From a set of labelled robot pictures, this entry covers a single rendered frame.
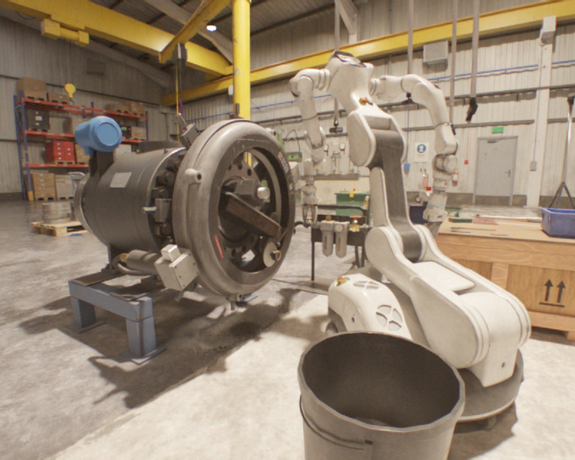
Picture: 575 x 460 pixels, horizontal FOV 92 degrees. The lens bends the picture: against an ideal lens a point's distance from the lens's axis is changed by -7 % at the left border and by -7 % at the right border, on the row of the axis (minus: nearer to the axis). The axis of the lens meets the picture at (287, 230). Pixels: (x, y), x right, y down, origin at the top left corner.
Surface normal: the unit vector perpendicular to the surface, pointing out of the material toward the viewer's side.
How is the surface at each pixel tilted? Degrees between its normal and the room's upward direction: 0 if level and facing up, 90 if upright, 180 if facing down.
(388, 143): 73
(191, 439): 0
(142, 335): 90
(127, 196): 78
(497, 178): 90
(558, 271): 90
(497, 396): 89
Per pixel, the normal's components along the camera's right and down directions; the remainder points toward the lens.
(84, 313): 0.88, 0.07
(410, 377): -0.73, 0.06
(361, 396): -0.19, 0.11
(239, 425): 0.00, -0.99
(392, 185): 0.33, -0.07
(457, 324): -0.94, 0.06
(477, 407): 0.17, 0.15
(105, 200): -0.47, 0.00
